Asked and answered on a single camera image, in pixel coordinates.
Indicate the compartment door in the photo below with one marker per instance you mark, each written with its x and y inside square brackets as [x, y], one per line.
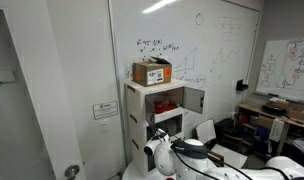
[193, 99]

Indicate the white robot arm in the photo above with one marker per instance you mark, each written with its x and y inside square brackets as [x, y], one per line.
[190, 159]

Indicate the red items in cabinet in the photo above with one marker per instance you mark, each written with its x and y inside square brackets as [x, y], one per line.
[161, 107]

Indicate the white stacked cabinet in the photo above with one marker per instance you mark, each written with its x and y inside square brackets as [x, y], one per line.
[144, 122]

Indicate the cardboard box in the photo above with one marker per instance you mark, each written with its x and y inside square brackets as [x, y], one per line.
[152, 72]

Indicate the white wooden chair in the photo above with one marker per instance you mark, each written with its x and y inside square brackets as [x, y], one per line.
[229, 147]

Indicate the round white table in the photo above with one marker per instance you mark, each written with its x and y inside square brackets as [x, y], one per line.
[133, 173]

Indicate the wooden shelf desk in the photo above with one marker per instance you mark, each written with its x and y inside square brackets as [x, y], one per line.
[272, 131]

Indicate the standing whiteboard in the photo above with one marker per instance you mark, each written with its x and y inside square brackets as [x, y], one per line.
[282, 69]

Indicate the wall notice sign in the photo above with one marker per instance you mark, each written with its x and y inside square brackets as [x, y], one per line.
[105, 110]

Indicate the wall whiteboard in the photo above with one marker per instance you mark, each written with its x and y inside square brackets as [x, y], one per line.
[208, 42]

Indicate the silver door handle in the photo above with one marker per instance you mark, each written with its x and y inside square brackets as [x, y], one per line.
[72, 171]

